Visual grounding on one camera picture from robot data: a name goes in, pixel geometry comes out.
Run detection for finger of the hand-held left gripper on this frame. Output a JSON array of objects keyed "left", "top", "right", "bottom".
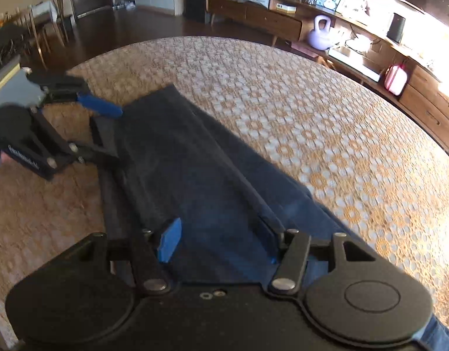
[
  {"left": 27, "top": 70, "right": 123, "bottom": 118},
  {"left": 35, "top": 111, "right": 120, "bottom": 171}
]

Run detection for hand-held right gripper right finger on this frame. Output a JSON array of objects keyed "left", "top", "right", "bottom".
[{"left": 266, "top": 228, "right": 377, "bottom": 297}]

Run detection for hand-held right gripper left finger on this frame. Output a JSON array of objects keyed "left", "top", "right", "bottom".
[{"left": 80, "top": 217, "right": 182, "bottom": 296}]

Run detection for dark navy pants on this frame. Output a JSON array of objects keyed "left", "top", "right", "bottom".
[{"left": 96, "top": 84, "right": 449, "bottom": 351}]

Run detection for wooden dining chair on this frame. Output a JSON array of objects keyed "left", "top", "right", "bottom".
[
  {"left": 18, "top": 5, "right": 51, "bottom": 68},
  {"left": 51, "top": 0, "right": 69, "bottom": 44}
]

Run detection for dining table white tablecloth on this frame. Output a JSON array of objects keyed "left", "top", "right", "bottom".
[{"left": 0, "top": 0, "right": 59, "bottom": 32}]

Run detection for yellow lace tablecloth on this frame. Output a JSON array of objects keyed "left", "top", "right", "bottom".
[{"left": 0, "top": 36, "right": 449, "bottom": 351}]

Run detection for wooden TV console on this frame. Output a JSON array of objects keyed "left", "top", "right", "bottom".
[{"left": 206, "top": 0, "right": 449, "bottom": 150}]

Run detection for white flat device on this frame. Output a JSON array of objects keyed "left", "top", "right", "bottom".
[{"left": 329, "top": 47, "right": 382, "bottom": 83}]

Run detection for pink small case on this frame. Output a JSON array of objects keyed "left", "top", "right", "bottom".
[{"left": 385, "top": 64, "right": 409, "bottom": 96}]

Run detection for pink flat box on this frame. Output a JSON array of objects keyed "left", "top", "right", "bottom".
[{"left": 290, "top": 41, "right": 319, "bottom": 59}]

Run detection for wooden drawer chest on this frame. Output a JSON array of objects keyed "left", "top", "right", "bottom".
[{"left": 398, "top": 64, "right": 449, "bottom": 152}]

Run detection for lavender kettlebell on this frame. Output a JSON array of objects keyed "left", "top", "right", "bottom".
[{"left": 307, "top": 15, "right": 338, "bottom": 51}]

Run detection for black speaker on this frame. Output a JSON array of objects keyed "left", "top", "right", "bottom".
[{"left": 387, "top": 13, "right": 405, "bottom": 44}]

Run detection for photo frame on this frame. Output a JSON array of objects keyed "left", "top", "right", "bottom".
[{"left": 336, "top": 0, "right": 371, "bottom": 19}]

